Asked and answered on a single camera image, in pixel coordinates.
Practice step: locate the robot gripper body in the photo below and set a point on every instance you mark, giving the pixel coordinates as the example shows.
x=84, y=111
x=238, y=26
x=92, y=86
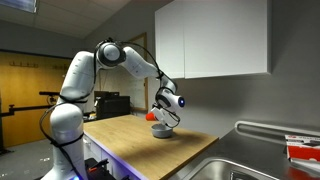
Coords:
x=165, y=116

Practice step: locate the grey bowl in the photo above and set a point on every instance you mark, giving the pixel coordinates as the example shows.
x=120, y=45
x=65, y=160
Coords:
x=162, y=131

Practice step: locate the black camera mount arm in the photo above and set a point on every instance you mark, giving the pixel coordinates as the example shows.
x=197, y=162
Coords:
x=23, y=109

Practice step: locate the wall coat hook rail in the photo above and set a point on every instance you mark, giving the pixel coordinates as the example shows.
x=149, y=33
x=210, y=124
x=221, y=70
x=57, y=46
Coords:
x=23, y=64

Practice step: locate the black and red equipment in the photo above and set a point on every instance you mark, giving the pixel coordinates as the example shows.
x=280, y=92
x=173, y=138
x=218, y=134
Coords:
x=97, y=168

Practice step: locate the white wall cabinet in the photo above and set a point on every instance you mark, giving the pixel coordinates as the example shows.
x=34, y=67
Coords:
x=213, y=38

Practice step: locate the black printer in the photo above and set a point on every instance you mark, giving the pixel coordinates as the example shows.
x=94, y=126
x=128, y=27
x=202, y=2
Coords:
x=112, y=106

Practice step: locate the ceiling light panel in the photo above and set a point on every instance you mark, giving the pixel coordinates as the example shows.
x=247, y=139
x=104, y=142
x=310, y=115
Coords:
x=20, y=4

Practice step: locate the stainless steel sink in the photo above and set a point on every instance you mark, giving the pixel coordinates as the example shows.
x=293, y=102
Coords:
x=230, y=171

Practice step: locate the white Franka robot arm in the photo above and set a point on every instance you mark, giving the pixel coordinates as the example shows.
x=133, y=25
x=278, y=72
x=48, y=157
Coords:
x=71, y=100

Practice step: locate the red plastic cup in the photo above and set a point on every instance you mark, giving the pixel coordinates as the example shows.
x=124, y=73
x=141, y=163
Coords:
x=150, y=116

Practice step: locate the red and white box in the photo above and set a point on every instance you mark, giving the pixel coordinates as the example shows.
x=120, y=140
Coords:
x=303, y=152

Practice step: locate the white tube rail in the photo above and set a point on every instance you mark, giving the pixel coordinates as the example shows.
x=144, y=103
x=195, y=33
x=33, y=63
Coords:
x=266, y=127

